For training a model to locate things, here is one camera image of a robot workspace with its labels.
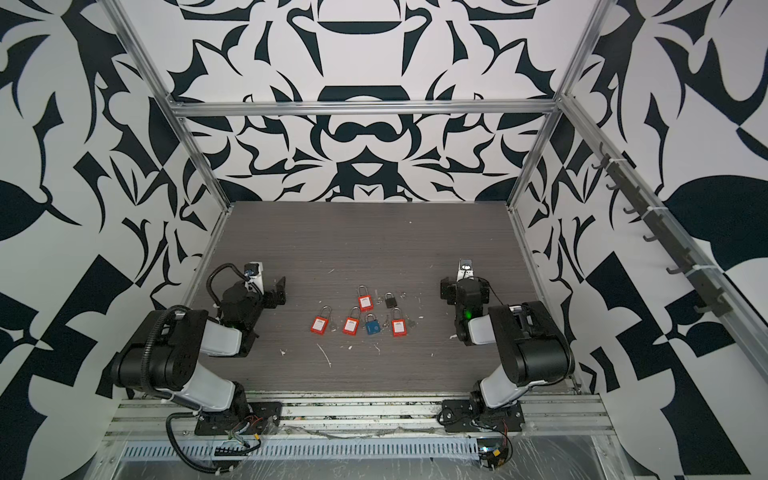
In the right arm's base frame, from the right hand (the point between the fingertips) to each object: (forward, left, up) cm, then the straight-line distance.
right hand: (468, 275), depth 94 cm
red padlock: (-7, +32, -3) cm, 33 cm away
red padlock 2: (-14, +45, -3) cm, 47 cm away
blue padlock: (-14, +30, -4) cm, 33 cm away
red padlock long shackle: (-14, +36, -3) cm, 39 cm away
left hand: (0, +61, +4) cm, 62 cm away
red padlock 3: (-14, +22, -4) cm, 27 cm away
